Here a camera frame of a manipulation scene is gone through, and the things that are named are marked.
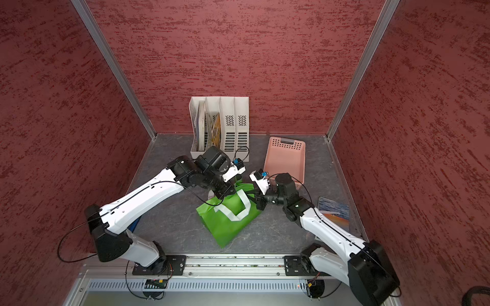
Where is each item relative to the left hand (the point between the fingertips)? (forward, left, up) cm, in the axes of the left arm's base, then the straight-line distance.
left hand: (230, 194), depth 71 cm
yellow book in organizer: (+39, +11, -5) cm, 41 cm away
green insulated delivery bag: (-8, +1, -2) cm, 8 cm away
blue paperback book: (+1, -48, -20) cm, 53 cm away
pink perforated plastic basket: (+36, -28, -21) cm, 50 cm away
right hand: (+2, -5, -5) cm, 8 cm away
